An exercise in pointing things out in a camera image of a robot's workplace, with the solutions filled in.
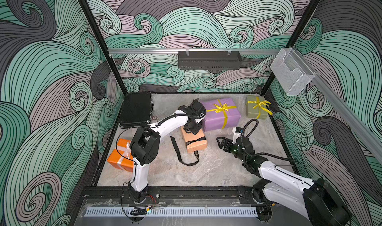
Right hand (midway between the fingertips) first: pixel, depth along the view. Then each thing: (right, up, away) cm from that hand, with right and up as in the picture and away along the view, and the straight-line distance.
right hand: (219, 140), depth 84 cm
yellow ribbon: (+5, +18, +8) cm, 20 cm away
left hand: (-14, +7, +5) cm, 16 cm away
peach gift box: (-17, +1, +3) cm, 17 cm away
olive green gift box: (+30, +19, +18) cm, 40 cm away
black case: (-57, +17, +25) cm, 65 cm away
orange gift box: (-41, +2, -34) cm, 54 cm away
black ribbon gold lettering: (-14, -9, +3) cm, 16 cm away
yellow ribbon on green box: (+33, +21, +19) cm, 44 cm away
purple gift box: (+2, +15, +6) cm, 17 cm away
